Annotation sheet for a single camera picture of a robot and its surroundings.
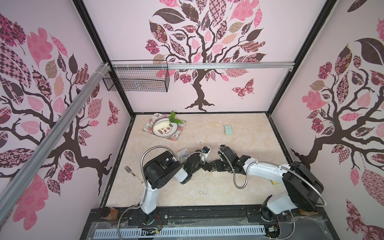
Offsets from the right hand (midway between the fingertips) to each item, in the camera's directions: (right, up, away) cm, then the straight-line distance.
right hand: (217, 164), depth 89 cm
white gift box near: (-22, +5, +4) cm, 22 cm away
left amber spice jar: (-53, -20, -19) cm, 59 cm away
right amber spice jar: (+41, -20, -17) cm, 49 cm away
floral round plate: (-38, +22, +20) cm, 48 cm away
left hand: (-3, +3, +4) cm, 6 cm away
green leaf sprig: (-32, +29, +24) cm, 49 cm away
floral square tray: (-50, +28, +25) cm, 62 cm away
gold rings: (-8, -14, -8) cm, 18 cm away
